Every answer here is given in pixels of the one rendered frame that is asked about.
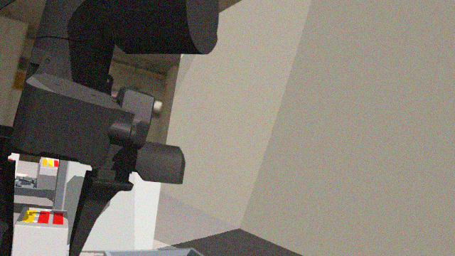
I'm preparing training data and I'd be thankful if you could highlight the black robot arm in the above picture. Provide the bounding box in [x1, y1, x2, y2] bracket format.
[11, 0, 219, 166]

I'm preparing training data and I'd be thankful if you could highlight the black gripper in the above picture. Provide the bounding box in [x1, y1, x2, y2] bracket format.
[0, 37, 186, 256]

